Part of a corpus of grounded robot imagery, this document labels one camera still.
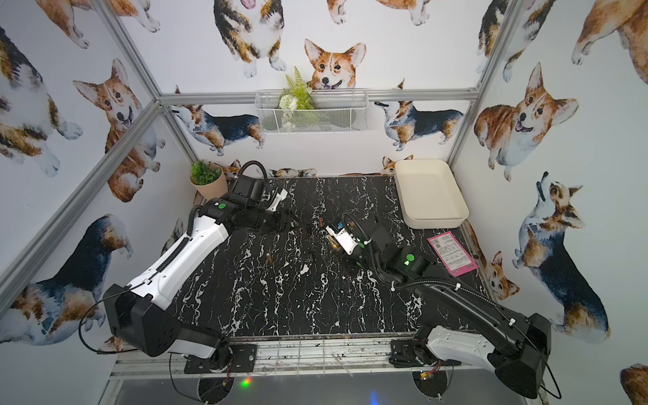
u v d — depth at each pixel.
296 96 0.82
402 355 0.73
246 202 0.59
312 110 0.87
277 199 0.65
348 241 0.62
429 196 1.11
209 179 1.03
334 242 0.69
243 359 0.74
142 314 0.39
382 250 0.52
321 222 1.00
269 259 0.95
